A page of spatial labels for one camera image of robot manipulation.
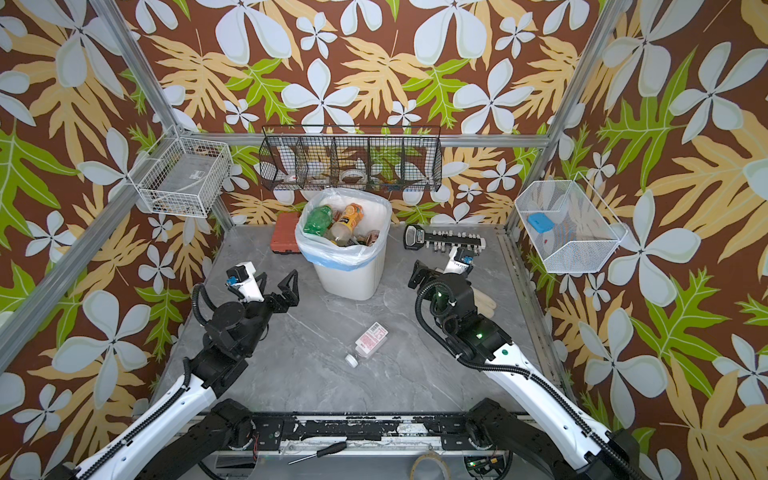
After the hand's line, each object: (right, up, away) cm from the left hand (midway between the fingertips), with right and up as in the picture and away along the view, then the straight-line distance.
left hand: (279, 271), depth 72 cm
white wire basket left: (-33, +27, +13) cm, 45 cm away
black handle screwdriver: (+11, -44, 0) cm, 46 cm away
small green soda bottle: (+6, +14, +15) cm, 22 cm away
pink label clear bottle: (+21, -22, +12) cm, 33 cm away
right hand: (+37, +1, +1) cm, 37 cm away
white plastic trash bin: (+18, -5, +19) cm, 27 cm away
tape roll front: (+37, -45, 0) cm, 58 cm away
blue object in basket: (+72, +14, +14) cm, 74 cm away
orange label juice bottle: (+13, +11, +15) cm, 23 cm away
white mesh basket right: (+79, +12, +11) cm, 81 cm away
